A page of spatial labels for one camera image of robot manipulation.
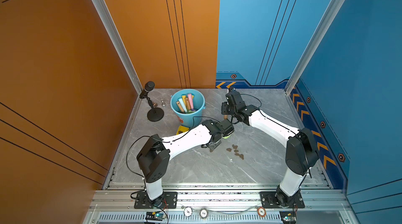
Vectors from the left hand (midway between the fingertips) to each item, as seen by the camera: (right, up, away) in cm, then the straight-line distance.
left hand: (210, 138), depth 85 cm
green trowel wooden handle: (+8, +4, -16) cm, 18 cm away
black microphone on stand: (-36, +12, +21) cm, 43 cm away
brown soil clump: (+11, -8, +5) cm, 14 cm away
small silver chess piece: (-32, +18, +25) cm, 44 cm away
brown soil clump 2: (+15, -7, +7) cm, 17 cm away
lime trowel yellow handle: (-16, +23, +12) cm, 31 cm away
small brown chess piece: (-38, +18, +24) cm, 49 cm away
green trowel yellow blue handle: (-11, +23, +13) cm, 28 cm away
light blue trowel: (-17, +18, +12) cm, 28 cm away
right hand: (+9, +18, +5) cm, 21 cm away
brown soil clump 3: (+18, -11, +2) cm, 21 cm away
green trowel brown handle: (-13, +18, +12) cm, 26 cm away
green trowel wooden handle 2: (-19, +19, +12) cm, 29 cm away
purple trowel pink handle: (-12, +21, +12) cm, 27 cm away
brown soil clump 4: (+15, -10, +4) cm, 19 cm away
